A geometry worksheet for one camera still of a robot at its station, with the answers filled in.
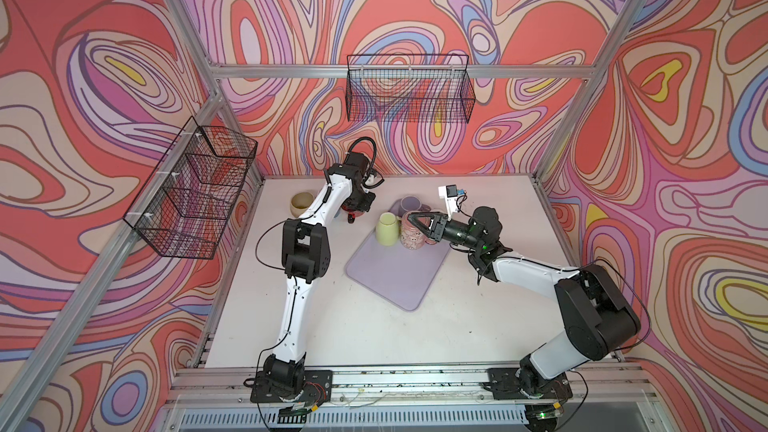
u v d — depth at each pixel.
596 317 0.45
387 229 0.94
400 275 0.94
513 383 0.73
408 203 1.01
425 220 0.75
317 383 0.73
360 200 0.89
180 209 0.73
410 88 0.97
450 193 0.73
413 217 0.77
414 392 0.73
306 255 0.62
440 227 0.70
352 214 1.00
